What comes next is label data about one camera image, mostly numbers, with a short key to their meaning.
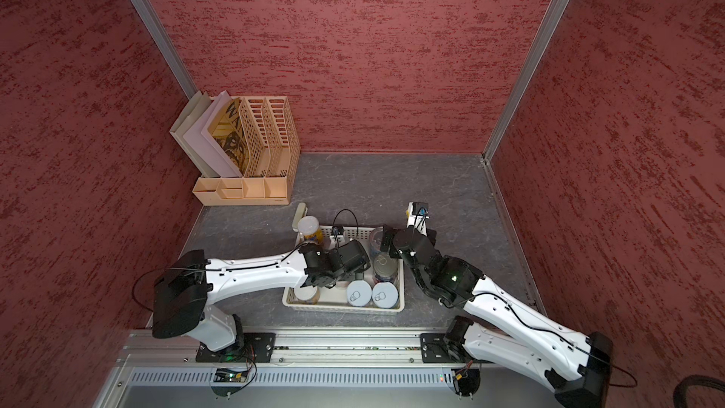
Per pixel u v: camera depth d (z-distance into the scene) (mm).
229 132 999
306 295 765
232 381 714
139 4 763
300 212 993
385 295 775
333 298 830
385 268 793
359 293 775
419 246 509
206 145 900
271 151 1217
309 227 825
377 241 667
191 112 920
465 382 697
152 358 728
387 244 655
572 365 399
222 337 570
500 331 473
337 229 741
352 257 620
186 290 422
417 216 618
